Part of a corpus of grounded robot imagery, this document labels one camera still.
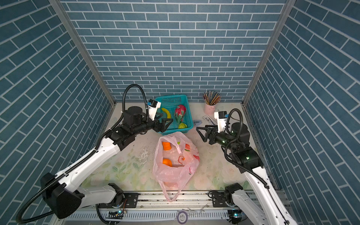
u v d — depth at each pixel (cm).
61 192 37
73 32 79
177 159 89
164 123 63
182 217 70
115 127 56
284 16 74
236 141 49
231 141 51
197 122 105
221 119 58
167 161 82
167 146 88
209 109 108
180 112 105
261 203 43
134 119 53
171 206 72
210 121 108
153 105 61
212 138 57
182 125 98
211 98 108
